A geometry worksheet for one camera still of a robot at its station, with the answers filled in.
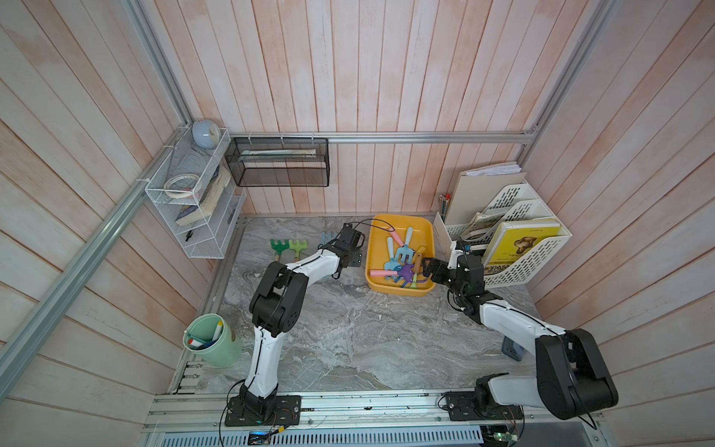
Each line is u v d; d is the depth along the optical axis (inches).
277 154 36.0
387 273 39.3
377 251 42.5
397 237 43.6
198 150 32.2
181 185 29.5
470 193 37.3
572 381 16.7
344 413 28.9
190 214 31.2
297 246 42.6
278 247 42.6
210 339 31.3
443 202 39.8
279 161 41.0
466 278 27.1
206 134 32.2
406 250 42.0
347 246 31.4
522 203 34.9
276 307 21.7
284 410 28.9
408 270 39.5
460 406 28.8
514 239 32.9
